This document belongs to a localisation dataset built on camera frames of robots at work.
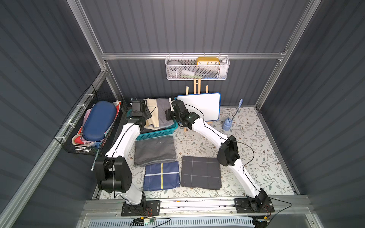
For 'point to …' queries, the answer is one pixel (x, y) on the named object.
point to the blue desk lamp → (227, 124)
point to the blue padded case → (100, 118)
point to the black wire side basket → (71, 136)
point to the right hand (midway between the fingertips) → (168, 109)
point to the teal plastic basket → (165, 132)
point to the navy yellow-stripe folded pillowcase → (161, 175)
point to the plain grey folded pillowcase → (154, 150)
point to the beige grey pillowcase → (158, 107)
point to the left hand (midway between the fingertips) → (144, 110)
